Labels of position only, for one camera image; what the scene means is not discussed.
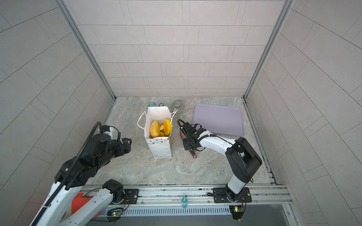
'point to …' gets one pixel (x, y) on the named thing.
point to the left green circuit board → (116, 212)
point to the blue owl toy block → (152, 104)
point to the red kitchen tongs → (194, 156)
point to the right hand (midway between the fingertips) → (187, 146)
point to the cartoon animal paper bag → (160, 147)
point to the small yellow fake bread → (167, 126)
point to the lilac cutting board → (218, 119)
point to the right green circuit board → (236, 208)
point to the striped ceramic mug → (177, 104)
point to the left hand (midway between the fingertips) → (129, 141)
